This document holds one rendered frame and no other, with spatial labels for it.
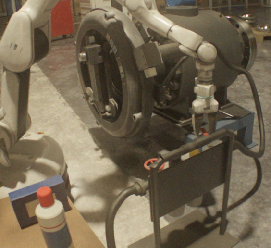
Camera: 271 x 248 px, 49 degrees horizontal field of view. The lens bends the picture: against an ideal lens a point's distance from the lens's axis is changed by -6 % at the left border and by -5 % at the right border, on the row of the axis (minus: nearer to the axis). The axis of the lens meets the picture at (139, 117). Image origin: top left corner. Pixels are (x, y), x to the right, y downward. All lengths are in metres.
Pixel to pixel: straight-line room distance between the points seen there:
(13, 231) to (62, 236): 0.26
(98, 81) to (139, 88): 0.38
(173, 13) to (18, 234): 1.51
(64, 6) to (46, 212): 6.58
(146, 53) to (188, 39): 0.27
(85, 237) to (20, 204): 0.20
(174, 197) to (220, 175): 0.24
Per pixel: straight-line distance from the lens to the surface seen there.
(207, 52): 1.17
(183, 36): 1.17
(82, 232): 0.90
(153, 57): 1.38
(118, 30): 1.52
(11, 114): 1.42
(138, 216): 1.63
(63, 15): 7.12
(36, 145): 1.68
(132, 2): 1.25
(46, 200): 0.69
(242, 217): 1.63
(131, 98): 1.50
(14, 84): 1.35
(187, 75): 1.75
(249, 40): 2.23
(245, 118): 2.08
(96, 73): 1.78
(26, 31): 1.21
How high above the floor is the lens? 1.09
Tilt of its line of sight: 24 degrees down
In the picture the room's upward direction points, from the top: 5 degrees counter-clockwise
